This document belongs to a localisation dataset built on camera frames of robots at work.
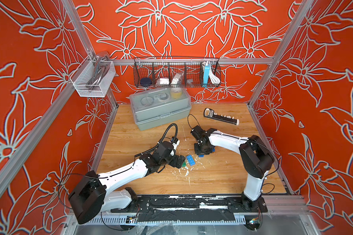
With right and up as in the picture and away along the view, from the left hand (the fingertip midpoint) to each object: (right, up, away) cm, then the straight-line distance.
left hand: (179, 154), depth 82 cm
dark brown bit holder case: (+25, +24, +31) cm, 46 cm away
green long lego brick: (+3, -7, +3) cm, 8 cm away
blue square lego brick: (+14, -3, +7) cm, 16 cm away
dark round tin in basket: (-22, +45, +15) cm, 53 cm away
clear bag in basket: (-1, +45, +8) cm, 46 cm away
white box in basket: (-9, +43, +5) cm, 44 cm away
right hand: (+11, -2, +9) cm, 14 cm away
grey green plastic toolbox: (-16, +27, +9) cm, 33 cm away
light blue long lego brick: (+7, -5, +6) cm, 11 cm away
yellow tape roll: (-2, +39, +24) cm, 46 cm away
